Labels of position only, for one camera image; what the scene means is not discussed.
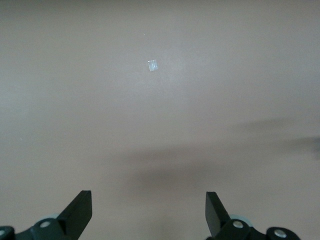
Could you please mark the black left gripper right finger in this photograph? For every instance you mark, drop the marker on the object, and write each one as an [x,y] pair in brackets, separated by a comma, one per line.
[217,217]

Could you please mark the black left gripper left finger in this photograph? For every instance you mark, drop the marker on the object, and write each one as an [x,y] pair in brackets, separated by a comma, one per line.
[75,215]

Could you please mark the small clear tape piece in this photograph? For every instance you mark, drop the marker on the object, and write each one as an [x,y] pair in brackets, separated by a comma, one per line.
[153,65]

